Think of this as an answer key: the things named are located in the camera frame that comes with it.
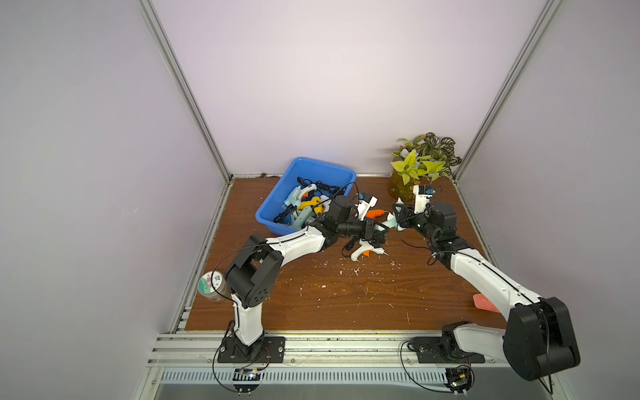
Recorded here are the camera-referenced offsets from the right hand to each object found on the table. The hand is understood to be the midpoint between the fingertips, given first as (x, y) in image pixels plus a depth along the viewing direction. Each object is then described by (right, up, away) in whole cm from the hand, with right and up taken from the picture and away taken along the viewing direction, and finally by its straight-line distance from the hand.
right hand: (400, 199), depth 82 cm
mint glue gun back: (-4, -8, -2) cm, 9 cm away
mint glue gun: (-39, 0, +24) cm, 46 cm away
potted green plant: (+16, +18, +18) cm, 30 cm away
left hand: (-4, -10, -3) cm, 12 cm away
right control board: (+14, -52, -12) cm, 55 cm away
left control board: (-48, -52, -10) cm, 72 cm away
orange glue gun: (-4, -6, +22) cm, 23 cm away
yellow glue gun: (-30, -1, +22) cm, 37 cm away
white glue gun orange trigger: (-35, +4, +29) cm, 45 cm away
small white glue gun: (-10, -19, +10) cm, 24 cm away
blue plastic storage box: (-47, -2, +16) cm, 50 cm away
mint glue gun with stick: (-35, -7, +15) cm, 39 cm away
